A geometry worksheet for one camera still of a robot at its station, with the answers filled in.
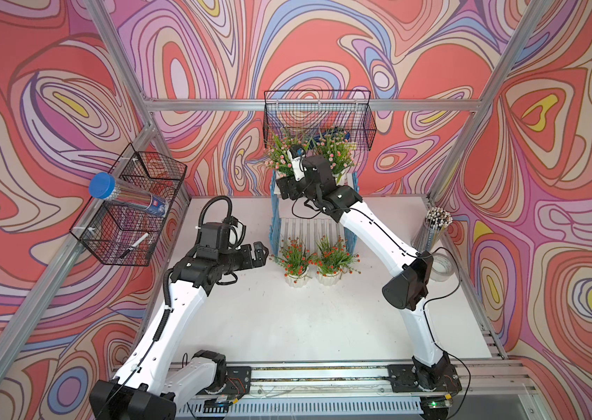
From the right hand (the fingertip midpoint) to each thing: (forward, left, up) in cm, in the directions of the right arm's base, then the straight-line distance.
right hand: (291, 182), depth 82 cm
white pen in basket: (-21, +45, -4) cm, 50 cm away
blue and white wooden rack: (+5, -22, -4) cm, 23 cm away
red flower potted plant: (-19, -1, -18) cm, 26 cm away
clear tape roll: (-15, -56, -32) cm, 66 cm away
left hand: (-20, +10, -9) cm, 25 cm away
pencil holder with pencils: (-8, -49, -18) cm, 53 cm away
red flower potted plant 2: (-19, -12, -18) cm, 29 cm away
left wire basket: (-15, +50, -4) cm, 52 cm away
